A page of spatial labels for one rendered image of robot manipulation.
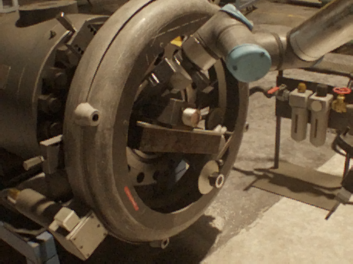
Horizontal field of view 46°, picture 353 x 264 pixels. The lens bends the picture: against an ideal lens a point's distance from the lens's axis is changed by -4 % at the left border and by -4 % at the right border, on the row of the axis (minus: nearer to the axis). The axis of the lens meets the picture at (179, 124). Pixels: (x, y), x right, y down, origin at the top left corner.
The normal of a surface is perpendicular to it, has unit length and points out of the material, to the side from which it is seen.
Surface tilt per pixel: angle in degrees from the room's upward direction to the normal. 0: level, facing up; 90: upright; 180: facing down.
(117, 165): 90
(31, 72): 55
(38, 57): 46
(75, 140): 78
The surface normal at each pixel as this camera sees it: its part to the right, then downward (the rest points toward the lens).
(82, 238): 0.79, 0.21
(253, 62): 0.17, 0.66
